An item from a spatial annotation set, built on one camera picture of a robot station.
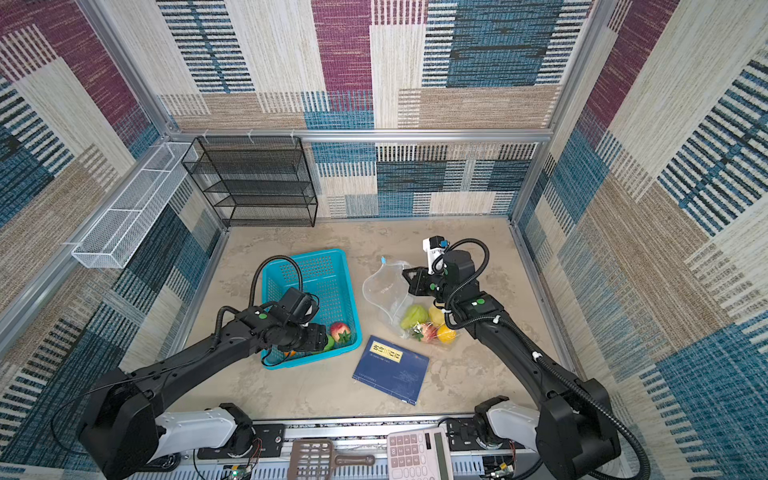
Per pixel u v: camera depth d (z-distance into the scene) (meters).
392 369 0.84
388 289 0.88
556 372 0.43
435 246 0.71
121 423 0.40
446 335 0.87
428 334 0.86
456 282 0.60
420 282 0.69
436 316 0.90
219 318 0.54
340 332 0.87
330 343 0.83
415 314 0.89
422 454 0.70
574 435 0.40
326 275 1.05
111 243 0.70
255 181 1.09
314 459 0.72
